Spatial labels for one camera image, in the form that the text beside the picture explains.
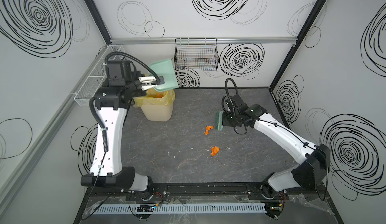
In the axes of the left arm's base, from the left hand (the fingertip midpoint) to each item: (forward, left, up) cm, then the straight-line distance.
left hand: (140, 75), depth 65 cm
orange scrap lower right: (-16, -36, -42) cm, 58 cm away
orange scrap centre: (+3, -5, -17) cm, 18 cm away
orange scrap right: (-2, -32, -42) cm, 53 cm away
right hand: (-7, -38, -25) cm, 46 cm away
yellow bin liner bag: (+2, -2, -17) cm, 18 cm away
